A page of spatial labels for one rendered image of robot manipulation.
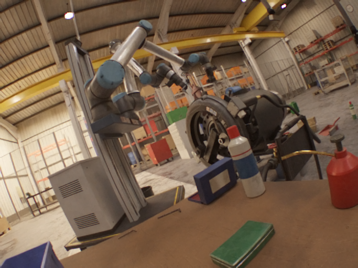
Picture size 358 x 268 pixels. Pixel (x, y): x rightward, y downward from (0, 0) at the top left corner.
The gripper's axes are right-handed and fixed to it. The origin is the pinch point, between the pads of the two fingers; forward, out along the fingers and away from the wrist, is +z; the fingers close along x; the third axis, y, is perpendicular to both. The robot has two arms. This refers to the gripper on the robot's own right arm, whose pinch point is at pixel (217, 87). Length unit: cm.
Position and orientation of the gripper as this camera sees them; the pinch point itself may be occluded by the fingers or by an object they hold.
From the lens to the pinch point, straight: 183.2
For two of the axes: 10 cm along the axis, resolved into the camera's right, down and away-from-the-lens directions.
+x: 2.6, -0.4, -9.6
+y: -8.9, 3.7, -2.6
